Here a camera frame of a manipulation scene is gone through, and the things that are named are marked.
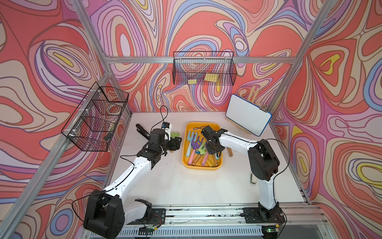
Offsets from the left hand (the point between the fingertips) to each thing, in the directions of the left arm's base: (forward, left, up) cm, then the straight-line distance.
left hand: (178, 138), depth 83 cm
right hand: (0, -23, -16) cm, 28 cm away
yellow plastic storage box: (-1, -10, -17) cm, 20 cm away
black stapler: (+17, +28, -15) cm, 36 cm away
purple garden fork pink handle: (+6, -10, -16) cm, 19 cm away
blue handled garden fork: (+11, -6, -15) cm, 20 cm away
